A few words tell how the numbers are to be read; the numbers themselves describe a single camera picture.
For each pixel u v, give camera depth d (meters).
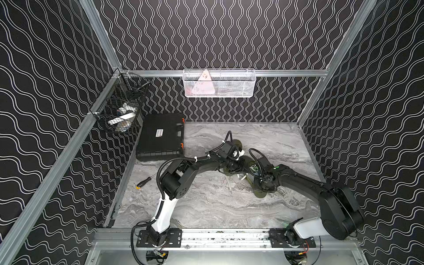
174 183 0.54
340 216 0.44
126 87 0.98
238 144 1.06
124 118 0.73
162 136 1.04
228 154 0.78
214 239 0.76
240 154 0.90
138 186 0.89
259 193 0.83
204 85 0.90
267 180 0.65
